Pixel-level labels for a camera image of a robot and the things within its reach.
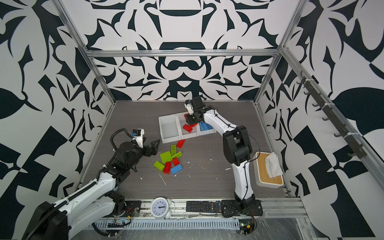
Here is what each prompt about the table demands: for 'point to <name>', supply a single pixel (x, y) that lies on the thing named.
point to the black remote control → (204, 206)
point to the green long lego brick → (173, 149)
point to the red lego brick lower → (167, 167)
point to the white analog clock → (160, 208)
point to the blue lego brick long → (208, 126)
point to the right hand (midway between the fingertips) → (188, 118)
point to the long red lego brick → (180, 143)
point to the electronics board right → (246, 226)
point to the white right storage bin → (203, 132)
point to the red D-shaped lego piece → (191, 125)
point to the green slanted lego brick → (177, 155)
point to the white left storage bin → (170, 128)
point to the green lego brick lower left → (159, 165)
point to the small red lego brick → (176, 161)
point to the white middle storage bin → (183, 132)
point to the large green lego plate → (166, 156)
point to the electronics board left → (118, 223)
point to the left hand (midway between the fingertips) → (152, 136)
